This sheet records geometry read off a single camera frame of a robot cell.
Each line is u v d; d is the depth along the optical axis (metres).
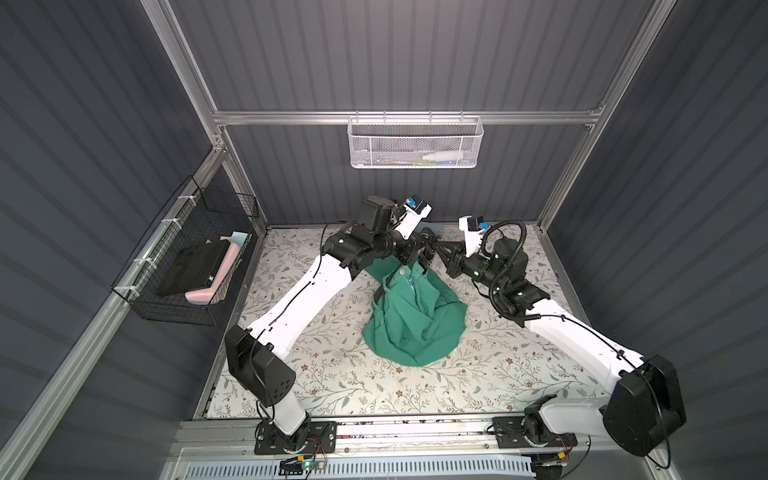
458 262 0.65
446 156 0.89
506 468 0.70
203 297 0.64
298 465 0.70
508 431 0.72
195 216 0.79
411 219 0.63
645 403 0.40
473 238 0.65
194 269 0.69
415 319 0.80
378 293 0.82
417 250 0.63
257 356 0.41
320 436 0.73
